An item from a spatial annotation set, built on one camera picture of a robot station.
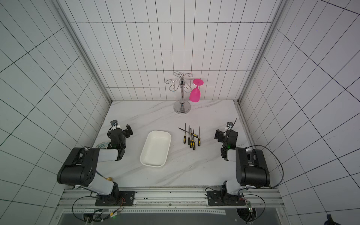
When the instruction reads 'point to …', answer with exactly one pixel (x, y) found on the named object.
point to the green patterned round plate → (103, 145)
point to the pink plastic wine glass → (195, 93)
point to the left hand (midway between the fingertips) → (121, 128)
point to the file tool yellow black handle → (184, 138)
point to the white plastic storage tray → (155, 150)
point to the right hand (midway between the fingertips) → (221, 128)
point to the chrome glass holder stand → (182, 107)
